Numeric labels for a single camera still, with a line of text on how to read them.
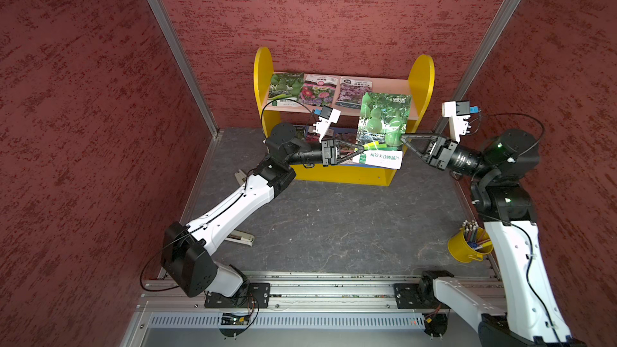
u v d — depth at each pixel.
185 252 0.40
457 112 0.47
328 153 0.53
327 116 0.56
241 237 0.84
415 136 0.50
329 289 0.76
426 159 0.49
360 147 0.57
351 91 0.76
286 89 0.77
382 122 0.54
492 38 0.86
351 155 0.57
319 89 0.78
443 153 0.46
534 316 0.36
